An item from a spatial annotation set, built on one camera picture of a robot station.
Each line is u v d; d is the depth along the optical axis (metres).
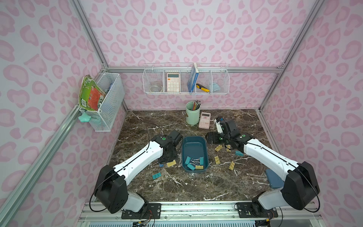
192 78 0.88
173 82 0.93
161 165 0.88
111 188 0.41
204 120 1.10
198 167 0.88
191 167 0.87
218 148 0.95
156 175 0.84
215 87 1.00
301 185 0.42
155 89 0.96
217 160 0.90
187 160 0.90
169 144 0.58
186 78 0.98
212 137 0.75
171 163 0.78
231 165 0.88
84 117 0.63
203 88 0.97
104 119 0.73
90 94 0.72
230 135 0.63
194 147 0.98
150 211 0.72
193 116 1.05
